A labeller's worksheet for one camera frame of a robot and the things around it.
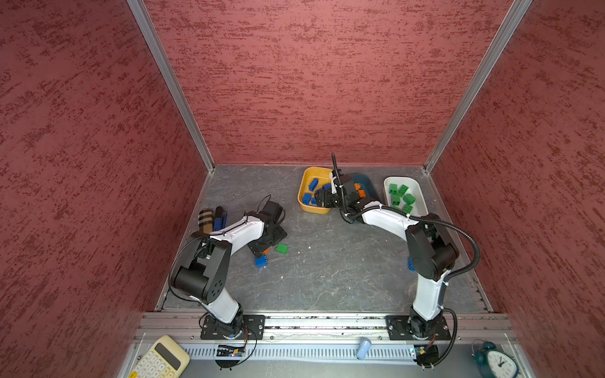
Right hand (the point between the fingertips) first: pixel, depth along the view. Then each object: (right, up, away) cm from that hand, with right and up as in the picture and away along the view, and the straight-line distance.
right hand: (323, 197), depth 95 cm
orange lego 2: (+19, +1, +14) cm, 24 cm away
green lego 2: (+40, -1, +10) cm, 41 cm away
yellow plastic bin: (-4, +8, +18) cm, 20 cm away
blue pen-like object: (-44, -9, +4) cm, 45 cm away
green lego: (+39, +3, +14) cm, 41 cm away
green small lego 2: (-17, -20, -5) cm, 26 cm away
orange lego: (+17, +5, +15) cm, 23 cm away
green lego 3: (+34, -2, +11) cm, 36 cm away
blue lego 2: (-24, -24, -8) cm, 35 cm away
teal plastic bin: (+21, +6, +15) cm, 26 cm away
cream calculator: (-49, -47, -27) cm, 73 cm away
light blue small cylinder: (+11, -45, -26) cm, 53 cm away
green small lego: (+34, +3, +14) cm, 37 cm away
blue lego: (-7, -1, +9) cm, 11 cm away
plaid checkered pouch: (-50, -10, +1) cm, 51 cm away
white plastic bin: (+44, -4, +8) cm, 45 cm away
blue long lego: (-4, +6, +15) cm, 16 cm away
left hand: (-20, -20, -4) cm, 28 cm away
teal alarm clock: (+48, -47, -30) cm, 73 cm away
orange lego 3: (-21, -18, -14) cm, 31 cm away
